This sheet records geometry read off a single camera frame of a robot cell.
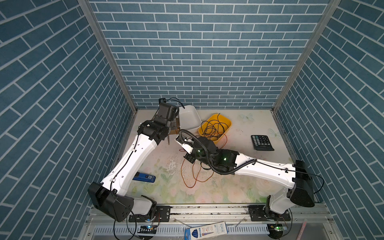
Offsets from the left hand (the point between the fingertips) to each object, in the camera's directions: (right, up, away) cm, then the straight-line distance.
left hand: (169, 119), depth 76 cm
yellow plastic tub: (+33, +1, +35) cm, 49 cm away
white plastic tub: (+8, +1, +40) cm, 41 cm away
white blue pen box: (+18, -52, -8) cm, 56 cm away
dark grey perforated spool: (+4, -4, -8) cm, 10 cm away
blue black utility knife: (-15, -33, +7) cm, 37 cm away
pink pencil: (+64, -52, -7) cm, 83 cm away
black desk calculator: (+57, -15, +23) cm, 64 cm away
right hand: (+6, -11, -6) cm, 14 cm away
